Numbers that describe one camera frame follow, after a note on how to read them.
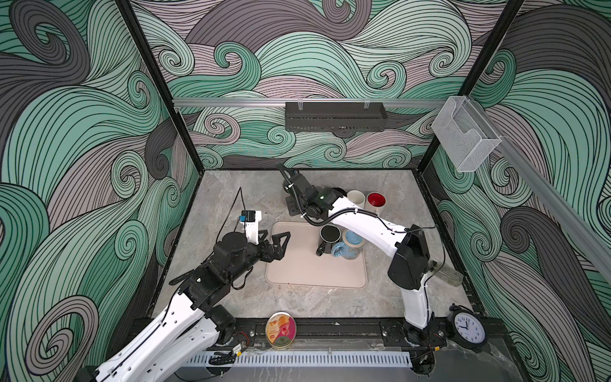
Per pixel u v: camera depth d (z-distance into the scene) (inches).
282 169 24.4
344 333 29.3
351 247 32.3
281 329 28.0
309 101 37.4
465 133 31.1
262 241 23.5
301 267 34.8
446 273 32.5
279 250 23.8
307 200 24.4
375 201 40.4
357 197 41.0
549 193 23.3
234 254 19.8
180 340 21.8
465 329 28.5
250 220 23.3
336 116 37.7
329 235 33.5
